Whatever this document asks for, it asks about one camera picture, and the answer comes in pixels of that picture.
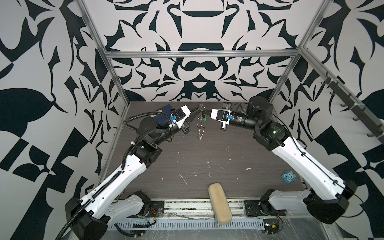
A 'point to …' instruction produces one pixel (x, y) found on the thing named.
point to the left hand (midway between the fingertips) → (197, 102)
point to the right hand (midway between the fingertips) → (205, 108)
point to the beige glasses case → (220, 204)
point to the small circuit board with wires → (271, 226)
